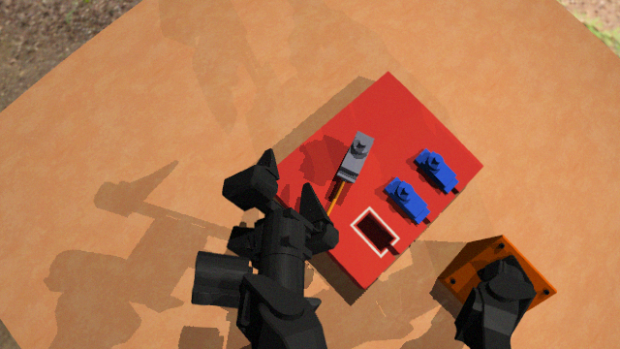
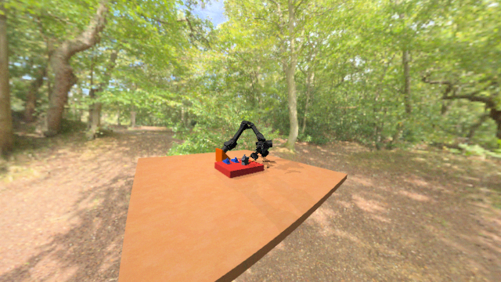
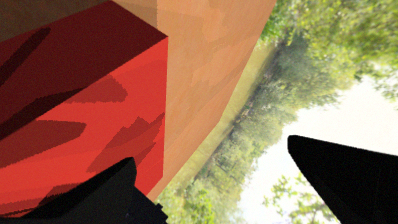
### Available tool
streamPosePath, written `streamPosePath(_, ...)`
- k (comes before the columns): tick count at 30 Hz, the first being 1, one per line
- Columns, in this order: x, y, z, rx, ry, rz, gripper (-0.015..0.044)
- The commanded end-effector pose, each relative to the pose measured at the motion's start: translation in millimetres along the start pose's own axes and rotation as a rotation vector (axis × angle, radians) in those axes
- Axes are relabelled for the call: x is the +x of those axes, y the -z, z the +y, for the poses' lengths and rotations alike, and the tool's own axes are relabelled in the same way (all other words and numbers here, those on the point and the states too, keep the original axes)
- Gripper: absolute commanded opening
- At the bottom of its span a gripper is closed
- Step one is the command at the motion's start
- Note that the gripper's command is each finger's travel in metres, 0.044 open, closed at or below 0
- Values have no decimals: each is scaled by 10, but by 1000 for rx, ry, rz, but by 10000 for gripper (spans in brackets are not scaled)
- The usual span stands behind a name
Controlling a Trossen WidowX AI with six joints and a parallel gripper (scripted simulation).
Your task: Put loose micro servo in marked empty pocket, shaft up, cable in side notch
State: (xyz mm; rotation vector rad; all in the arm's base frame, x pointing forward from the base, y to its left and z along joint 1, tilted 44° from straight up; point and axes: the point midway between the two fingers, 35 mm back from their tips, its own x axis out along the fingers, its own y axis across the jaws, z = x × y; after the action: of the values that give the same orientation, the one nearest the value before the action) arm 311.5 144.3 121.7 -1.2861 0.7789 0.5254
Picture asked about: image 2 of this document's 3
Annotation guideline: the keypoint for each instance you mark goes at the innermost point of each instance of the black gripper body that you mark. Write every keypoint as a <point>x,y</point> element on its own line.
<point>259,150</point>

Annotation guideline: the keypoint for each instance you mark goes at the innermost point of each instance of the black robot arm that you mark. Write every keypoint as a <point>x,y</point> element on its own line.
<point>243,126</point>

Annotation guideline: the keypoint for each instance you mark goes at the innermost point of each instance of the red flat rectangular panel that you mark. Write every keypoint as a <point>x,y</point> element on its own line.
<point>233,167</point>

